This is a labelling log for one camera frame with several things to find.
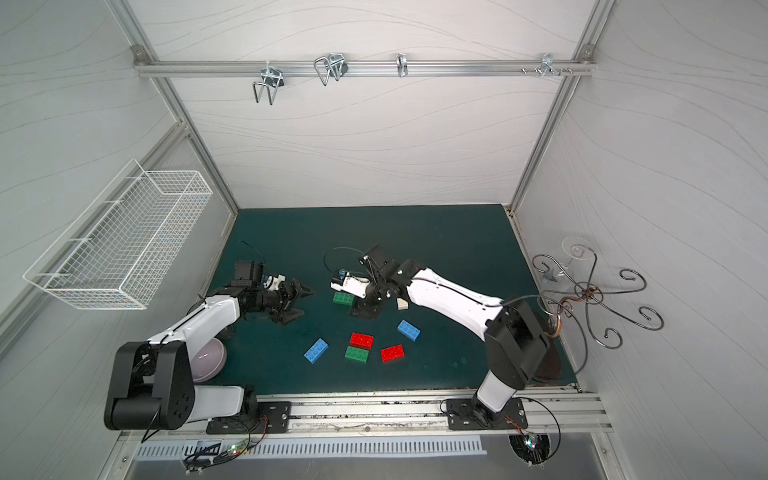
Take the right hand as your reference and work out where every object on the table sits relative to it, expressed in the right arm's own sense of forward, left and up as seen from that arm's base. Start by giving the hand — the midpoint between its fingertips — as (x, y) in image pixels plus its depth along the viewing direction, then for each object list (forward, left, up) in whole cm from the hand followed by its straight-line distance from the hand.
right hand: (355, 300), depth 81 cm
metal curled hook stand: (-5, -52, +18) cm, 55 cm away
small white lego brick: (+5, -13, -11) cm, 17 cm away
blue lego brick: (-3, -15, -12) cm, 19 cm away
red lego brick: (-7, -1, -12) cm, 13 cm away
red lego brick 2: (-10, -11, -11) cm, 18 cm away
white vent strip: (-33, +9, -13) cm, 36 cm away
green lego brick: (-11, -1, -11) cm, 16 cm away
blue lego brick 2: (-10, +11, -11) cm, 19 cm away
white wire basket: (0, +53, +20) cm, 57 cm away
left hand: (+1, +14, -3) cm, 14 cm away
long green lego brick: (+6, +6, -10) cm, 13 cm away
